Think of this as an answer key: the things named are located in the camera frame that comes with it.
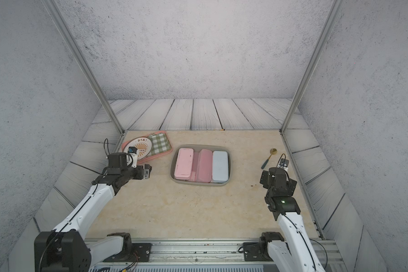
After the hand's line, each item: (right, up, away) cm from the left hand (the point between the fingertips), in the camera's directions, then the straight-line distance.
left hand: (144, 166), depth 86 cm
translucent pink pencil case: (+24, -7, +10) cm, 27 cm away
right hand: (+64, -3, -8) cm, 65 cm away
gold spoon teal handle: (+72, +6, +22) cm, 76 cm away
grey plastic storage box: (+25, +8, +20) cm, 33 cm away
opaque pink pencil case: (+18, -1, +11) cm, 21 cm away
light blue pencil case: (+39, -4, +8) cm, 40 cm away
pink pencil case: (+30, -2, +12) cm, 32 cm away
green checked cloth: (0, +11, +27) cm, 29 cm away
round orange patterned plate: (-10, +10, +26) cm, 29 cm away
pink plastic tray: (-2, +4, +22) cm, 22 cm away
